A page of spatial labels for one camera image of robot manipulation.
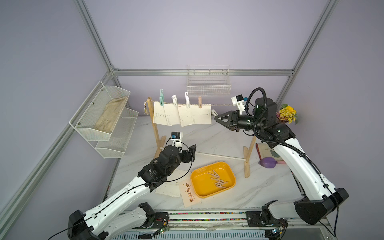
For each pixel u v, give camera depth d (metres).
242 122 0.56
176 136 0.61
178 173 0.90
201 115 0.70
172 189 0.85
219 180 0.85
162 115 0.72
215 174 0.88
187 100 0.65
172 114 0.69
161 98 0.63
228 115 0.58
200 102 0.63
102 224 0.39
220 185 0.84
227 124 0.56
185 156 0.63
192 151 0.65
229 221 0.74
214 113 0.62
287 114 0.88
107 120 0.77
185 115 0.70
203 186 0.84
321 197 0.39
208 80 0.95
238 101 0.59
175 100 0.64
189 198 0.80
